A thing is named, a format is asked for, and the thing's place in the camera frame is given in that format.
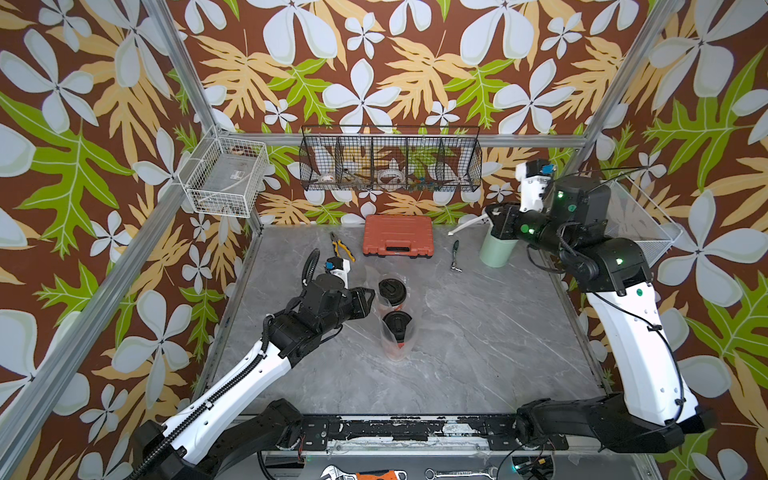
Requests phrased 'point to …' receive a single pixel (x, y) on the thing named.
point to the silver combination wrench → (432, 474)
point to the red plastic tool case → (398, 236)
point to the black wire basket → (390, 158)
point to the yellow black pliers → (336, 243)
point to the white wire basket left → (224, 176)
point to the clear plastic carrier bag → (373, 279)
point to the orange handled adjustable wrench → (369, 475)
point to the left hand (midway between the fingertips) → (373, 290)
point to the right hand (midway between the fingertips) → (485, 206)
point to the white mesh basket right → (632, 216)
